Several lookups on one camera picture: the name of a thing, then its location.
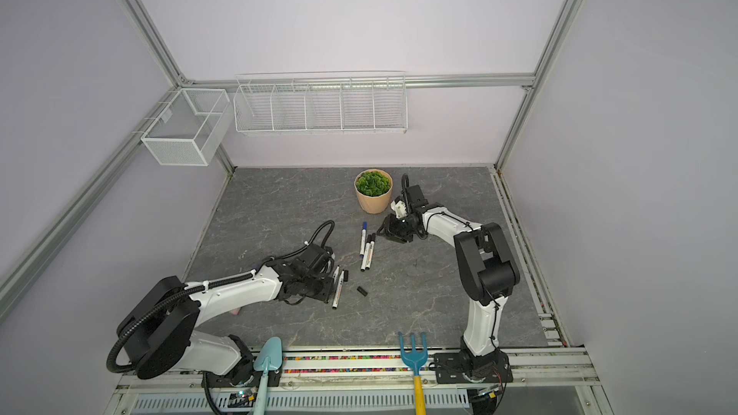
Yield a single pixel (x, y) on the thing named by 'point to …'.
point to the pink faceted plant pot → (374, 205)
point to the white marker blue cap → (363, 239)
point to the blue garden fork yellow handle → (416, 359)
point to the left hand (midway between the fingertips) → (329, 292)
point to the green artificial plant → (372, 183)
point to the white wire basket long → (321, 103)
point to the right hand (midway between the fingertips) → (382, 236)
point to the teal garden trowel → (269, 358)
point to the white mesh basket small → (188, 130)
